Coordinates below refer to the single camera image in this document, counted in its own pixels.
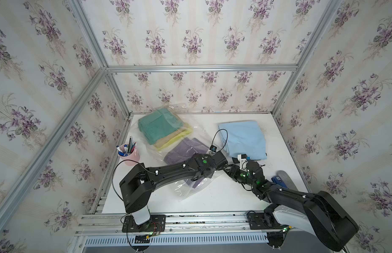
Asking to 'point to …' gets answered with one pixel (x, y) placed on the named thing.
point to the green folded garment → (158, 124)
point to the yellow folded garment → (188, 132)
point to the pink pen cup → (128, 151)
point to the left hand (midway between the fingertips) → (206, 167)
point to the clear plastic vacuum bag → (183, 191)
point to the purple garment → (182, 149)
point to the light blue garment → (244, 138)
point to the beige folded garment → (183, 129)
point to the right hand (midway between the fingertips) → (225, 169)
